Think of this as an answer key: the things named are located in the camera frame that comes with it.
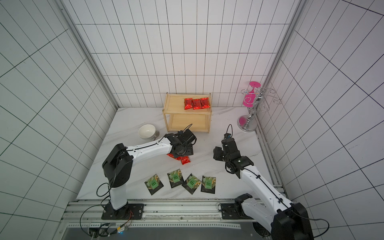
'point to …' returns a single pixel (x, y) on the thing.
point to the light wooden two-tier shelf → (177, 118)
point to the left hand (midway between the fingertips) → (184, 154)
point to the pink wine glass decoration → (249, 97)
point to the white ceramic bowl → (146, 131)
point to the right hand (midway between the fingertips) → (212, 149)
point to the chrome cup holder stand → (262, 97)
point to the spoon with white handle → (156, 135)
